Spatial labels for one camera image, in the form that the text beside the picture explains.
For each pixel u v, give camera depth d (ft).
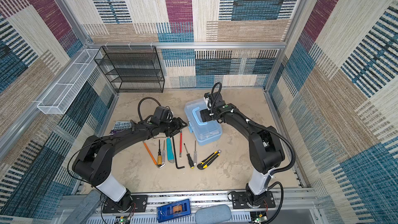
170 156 2.86
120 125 3.24
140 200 2.45
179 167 2.79
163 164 2.79
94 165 1.49
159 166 2.79
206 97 2.73
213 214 2.22
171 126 2.60
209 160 2.80
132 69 3.63
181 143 3.01
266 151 1.54
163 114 2.36
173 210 2.20
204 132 2.78
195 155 2.87
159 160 2.82
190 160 2.79
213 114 2.26
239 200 2.39
